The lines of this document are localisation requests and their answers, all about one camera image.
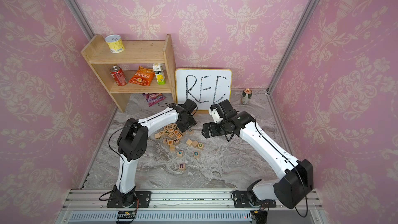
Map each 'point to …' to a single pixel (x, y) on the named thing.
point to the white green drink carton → (159, 72)
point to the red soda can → (118, 75)
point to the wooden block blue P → (180, 153)
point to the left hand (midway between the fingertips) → (193, 127)
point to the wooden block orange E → (170, 142)
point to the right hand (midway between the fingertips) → (211, 130)
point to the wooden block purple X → (176, 141)
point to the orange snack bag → (143, 76)
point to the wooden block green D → (200, 145)
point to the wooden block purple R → (182, 166)
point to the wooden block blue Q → (196, 154)
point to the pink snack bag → (154, 98)
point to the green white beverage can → (246, 95)
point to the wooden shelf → (144, 67)
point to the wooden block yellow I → (172, 148)
